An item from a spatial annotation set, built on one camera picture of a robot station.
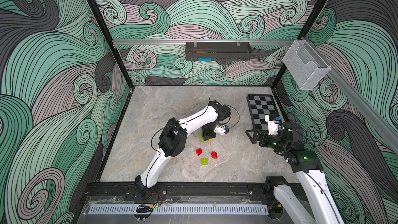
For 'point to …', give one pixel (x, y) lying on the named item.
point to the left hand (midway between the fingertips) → (204, 133)
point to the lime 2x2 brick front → (204, 161)
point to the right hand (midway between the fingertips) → (255, 133)
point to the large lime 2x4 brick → (201, 138)
